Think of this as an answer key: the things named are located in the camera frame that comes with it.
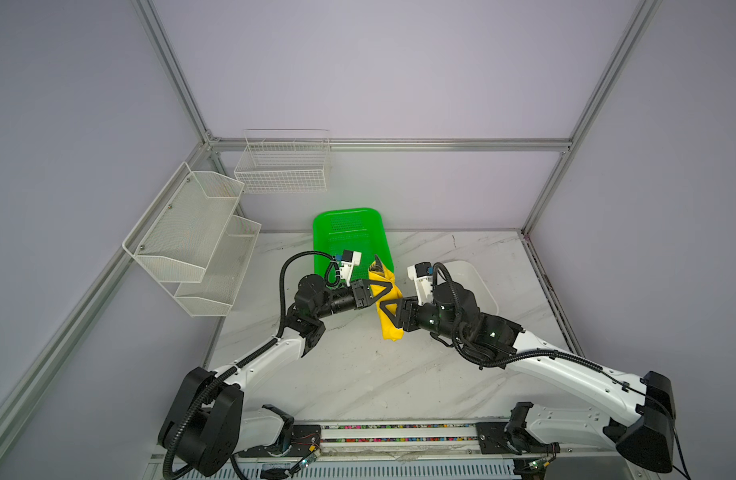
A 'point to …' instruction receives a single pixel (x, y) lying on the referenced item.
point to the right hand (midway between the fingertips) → (382, 305)
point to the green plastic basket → (359, 230)
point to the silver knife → (377, 265)
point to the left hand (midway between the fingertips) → (391, 288)
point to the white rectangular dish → (468, 275)
